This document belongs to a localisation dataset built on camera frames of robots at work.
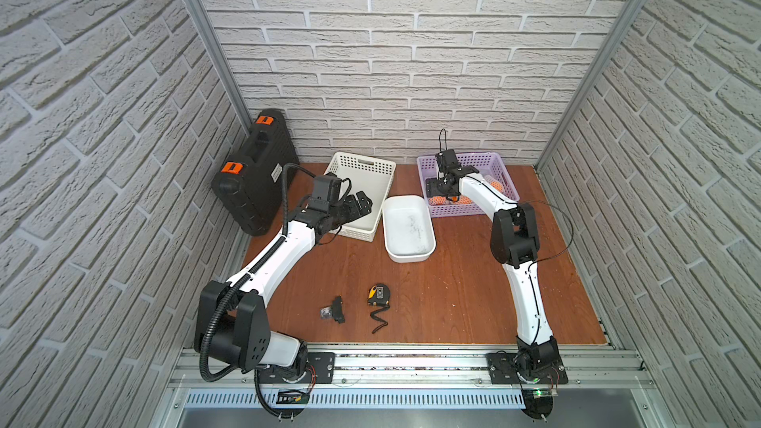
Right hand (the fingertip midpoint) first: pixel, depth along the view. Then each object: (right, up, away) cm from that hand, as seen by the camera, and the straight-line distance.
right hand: (443, 187), depth 107 cm
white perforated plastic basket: (-28, +5, +9) cm, 30 cm away
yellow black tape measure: (-23, -32, -24) cm, 46 cm away
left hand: (-26, -5, -23) cm, 35 cm away
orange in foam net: (+20, +1, +1) cm, 20 cm away
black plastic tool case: (-60, 0, -26) cm, 65 cm away
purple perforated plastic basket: (+21, +7, +8) cm, 24 cm away
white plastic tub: (-13, -16, -8) cm, 22 cm away
